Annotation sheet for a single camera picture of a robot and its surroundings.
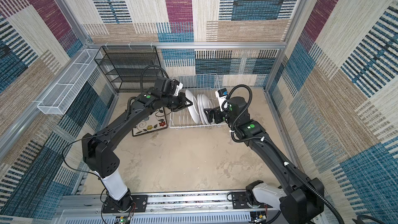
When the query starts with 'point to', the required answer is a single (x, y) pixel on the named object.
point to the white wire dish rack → (200, 89)
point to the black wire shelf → (124, 66)
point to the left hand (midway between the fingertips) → (194, 103)
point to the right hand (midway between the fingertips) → (215, 109)
